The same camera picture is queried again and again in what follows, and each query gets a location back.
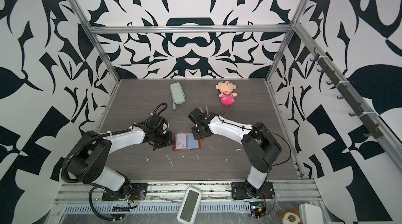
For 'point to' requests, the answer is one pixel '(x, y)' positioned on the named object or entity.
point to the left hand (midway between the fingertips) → (175, 140)
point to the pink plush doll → (226, 88)
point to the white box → (310, 214)
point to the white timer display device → (189, 206)
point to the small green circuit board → (257, 209)
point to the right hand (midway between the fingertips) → (198, 133)
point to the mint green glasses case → (177, 93)
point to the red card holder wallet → (191, 143)
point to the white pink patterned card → (180, 141)
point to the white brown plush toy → (291, 217)
